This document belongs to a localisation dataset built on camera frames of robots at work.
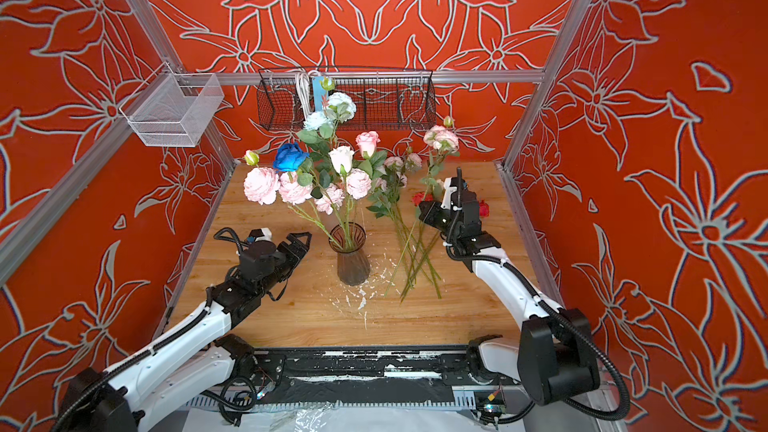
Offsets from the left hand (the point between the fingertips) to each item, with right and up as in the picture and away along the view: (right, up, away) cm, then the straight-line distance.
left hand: (307, 241), depth 81 cm
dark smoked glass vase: (+13, -8, +2) cm, 15 cm away
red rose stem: (+34, +11, +23) cm, 42 cm away
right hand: (+31, +11, +1) cm, 33 cm away
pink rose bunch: (+38, +29, +4) cm, 48 cm away
